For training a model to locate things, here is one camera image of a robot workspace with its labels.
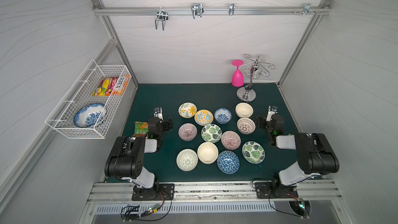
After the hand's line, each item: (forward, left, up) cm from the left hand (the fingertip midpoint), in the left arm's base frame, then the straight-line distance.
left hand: (162, 116), depth 94 cm
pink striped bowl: (-12, -42, -5) cm, 44 cm away
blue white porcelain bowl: (-17, +22, +26) cm, 38 cm away
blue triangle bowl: (-25, -39, -6) cm, 47 cm away
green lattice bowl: (-24, -17, -5) cm, 30 cm away
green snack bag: (-8, +12, -2) cm, 14 cm away
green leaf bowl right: (-18, -54, -6) cm, 57 cm away
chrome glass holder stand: (+25, -57, -6) cm, 62 cm away
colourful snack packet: (-1, +19, +27) cm, 34 cm away
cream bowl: (+9, -53, -5) cm, 54 cm away
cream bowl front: (-20, -28, -5) cm, 35 cm away
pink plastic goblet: (+25, -47, +11) cm, 55 cm away
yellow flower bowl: (+9, -14, -6) cm, 18 cm away
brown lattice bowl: (-2, -52, -5) cm, 53 cm away
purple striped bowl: (-7, -16, -5) cm, 18 cm away
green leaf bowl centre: (-8, -30, -6) cm, 32 cm away
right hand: (+3, -66, 0) cm, 66 cm away
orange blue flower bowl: (+4, -25, -6) cm, 26 cm away
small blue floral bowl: (+5, -38, -6) cm, 39 cm away
